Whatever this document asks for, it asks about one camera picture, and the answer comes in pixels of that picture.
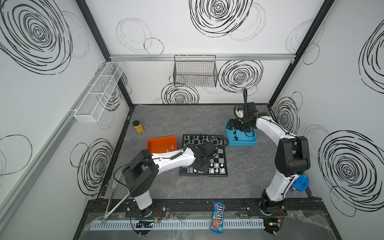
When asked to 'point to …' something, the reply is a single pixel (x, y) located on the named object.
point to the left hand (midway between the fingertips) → (205, 167)
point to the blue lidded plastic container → (301, 183)
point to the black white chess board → (218, 164)
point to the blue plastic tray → (236, 138)
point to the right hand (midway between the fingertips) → (232, 126)
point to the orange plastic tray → (158, 145)
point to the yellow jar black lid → (137, 124)
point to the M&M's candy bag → (217, 217)
